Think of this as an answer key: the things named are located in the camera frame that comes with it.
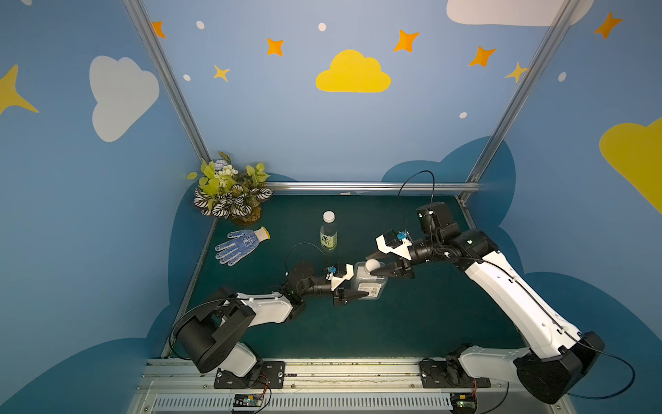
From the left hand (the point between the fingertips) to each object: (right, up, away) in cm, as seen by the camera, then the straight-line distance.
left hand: (367, 280), depth 74 cm
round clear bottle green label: (-12, +12, +20) cm, 26 cm away
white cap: (-12, +19, +14) cm, 26 cm away
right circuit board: (+28, -35, -1) cm, 45 cm away
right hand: (+1, +7, -8) cm, 11 cm away
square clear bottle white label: (+1, 0, -7) cm, 7 cm away
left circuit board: (-35, -34, -2) cm, 48 cm away
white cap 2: (0, +6, -10) cm, 12 cm away
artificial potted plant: (-49, +27, +15) cm, 58 cm away
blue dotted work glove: (-50, +5, +28) cm, 57 cm away
